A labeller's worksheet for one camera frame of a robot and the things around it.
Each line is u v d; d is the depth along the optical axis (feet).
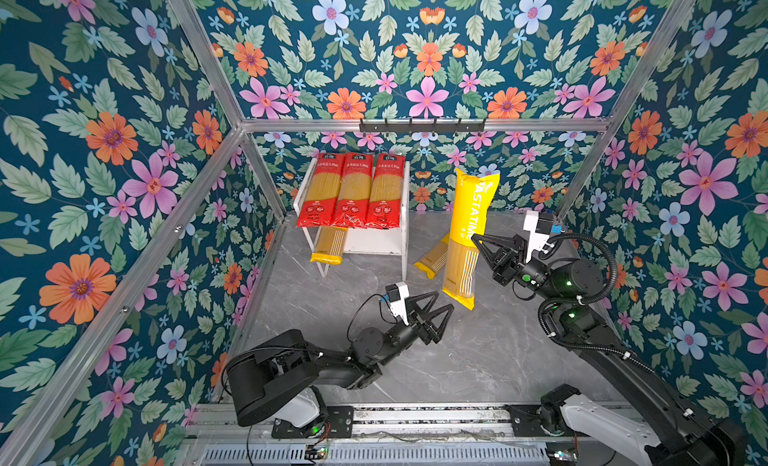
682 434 1.28
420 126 3.01
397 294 2.09
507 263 1.79
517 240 1.91
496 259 1.85
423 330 2.05
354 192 2.53
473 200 1.78
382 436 2.36
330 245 2.88
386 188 2.56
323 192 2.56
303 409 1.96
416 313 2.18
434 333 2.02
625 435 1.63
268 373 1.51
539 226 1.67
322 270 3.22
